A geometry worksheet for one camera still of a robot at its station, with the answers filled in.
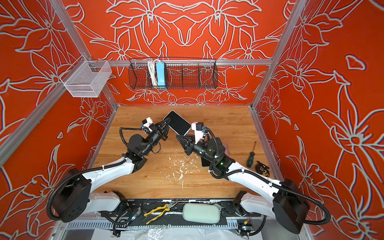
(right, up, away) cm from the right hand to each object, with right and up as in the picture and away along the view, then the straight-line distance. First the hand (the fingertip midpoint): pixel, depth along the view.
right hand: (175, 137), depth 66 cm
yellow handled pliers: (-5, -36, +6) cm, 37 cm away
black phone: (+1, +6, +4) cm, 8 cm away
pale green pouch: (+15, -37, +3) cm, 40 cm away
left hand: (-3, +8, +2) cm, 9 cm away
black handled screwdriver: (+43, -16, +22) cm, 51 cm away
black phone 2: (+16, -18, +21) cm, 32 cm away
